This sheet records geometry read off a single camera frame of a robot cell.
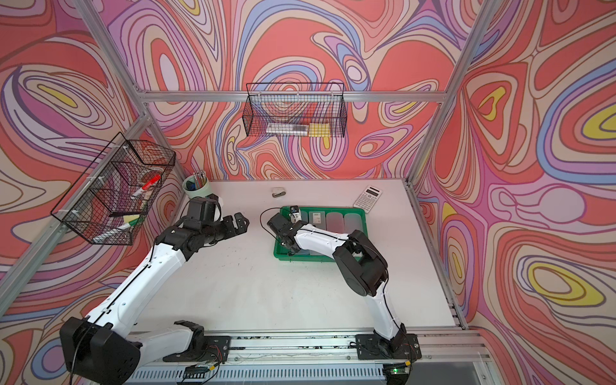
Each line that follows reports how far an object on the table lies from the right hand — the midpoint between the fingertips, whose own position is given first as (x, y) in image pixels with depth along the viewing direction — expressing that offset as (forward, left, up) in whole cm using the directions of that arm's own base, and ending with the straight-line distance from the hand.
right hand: (302, 239), depth 96 cm
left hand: (-4, +20, +17) cm, 27 cm away
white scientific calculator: (+22, -31, -2) cm, 38 cm away
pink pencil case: (+6, -14, +2) cm, 15 cm away
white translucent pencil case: (+8, -21, 0) cm, 23 cm away
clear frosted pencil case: (+8, -7, +3) cm, 10 cm away
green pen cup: (+22, +45, +12) cm, 51 cm away
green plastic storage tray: (-7, +9, +2) cm, 11 cm away
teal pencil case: (-7, -2, +1) cm, 7 cm away
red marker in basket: (+5, +48, +30) cm, 57 cm away
